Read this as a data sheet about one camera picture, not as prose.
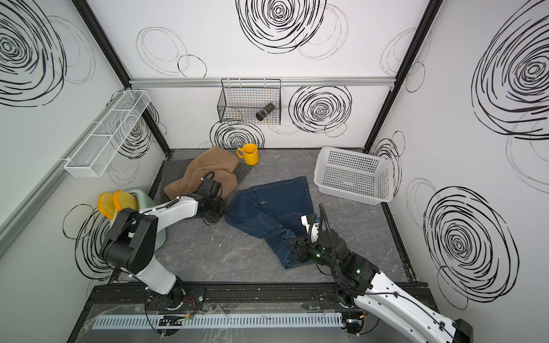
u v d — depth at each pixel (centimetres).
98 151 74
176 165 113
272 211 95
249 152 109
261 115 89
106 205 72
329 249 54
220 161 106
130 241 46
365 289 53
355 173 108
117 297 75
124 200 75
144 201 82
